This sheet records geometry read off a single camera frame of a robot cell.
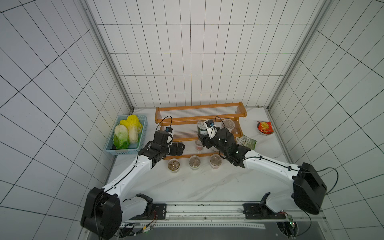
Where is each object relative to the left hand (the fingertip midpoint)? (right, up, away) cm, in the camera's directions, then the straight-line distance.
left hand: (174, 148), depth 84 cm
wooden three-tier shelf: (+8, +15, -8) cm, 19 cm away
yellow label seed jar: (0, -9, -1) cm, 9 cm away
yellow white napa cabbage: (-30, +12, +16) cm, 36 cm away
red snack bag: (+61, +11, +16) cm, 64 cm away
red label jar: (+24, -7, +1) cm, 25 cm away
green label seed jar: (+12, -8, 0) cm, 14 cm away
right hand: (+14, +10, -5) cm, 18 cm away
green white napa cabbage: (-34, +5, +6) cm, 35 cm away
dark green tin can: (+15, +11, -10) cm, 22 cm away
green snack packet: (+47, +2, +14) cm, 49 cm away
